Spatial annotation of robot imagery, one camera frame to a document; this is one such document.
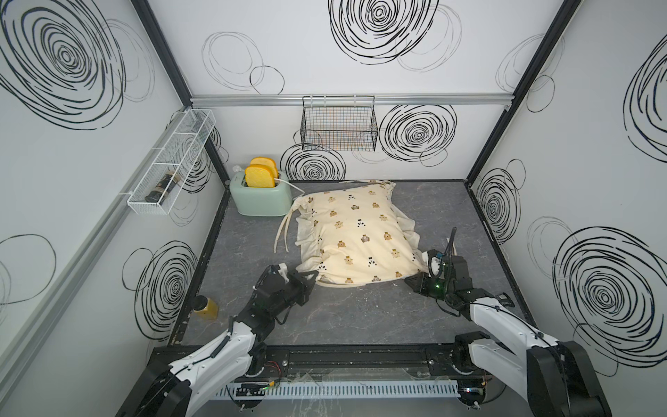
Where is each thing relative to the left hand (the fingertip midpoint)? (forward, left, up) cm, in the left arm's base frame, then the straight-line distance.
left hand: (319, 271), depth 80 cm
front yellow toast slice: (+34, +25, +7) cm, 43 cm away
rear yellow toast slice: (+38, +22, +11) cm, 46 cm away
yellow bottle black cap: (-11, +33, -4) cm, 35 cm away
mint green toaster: (+32, +26, -5) cm, 42 cm away
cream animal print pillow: (+14, -11, +1) cm, 17 cm away
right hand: (+1, -29, -7) cm, 30 cm away
